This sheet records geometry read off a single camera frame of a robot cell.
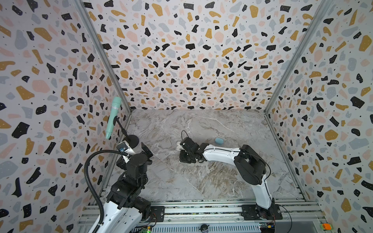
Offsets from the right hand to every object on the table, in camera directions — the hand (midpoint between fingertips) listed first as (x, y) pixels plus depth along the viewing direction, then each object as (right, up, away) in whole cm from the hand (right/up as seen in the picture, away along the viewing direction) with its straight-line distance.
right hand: (181, 159), depth 90 cm
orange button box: (+72, -28, -20) cm, 80 cm away
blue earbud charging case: (+26, +10, +13) cm, 31 cm away
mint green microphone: (-34, +33, -12) cm, 48 cm away
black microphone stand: (-35, +11, +13) cm, 39 cm away
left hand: (-18, +10, -20) cm, 29 cm away
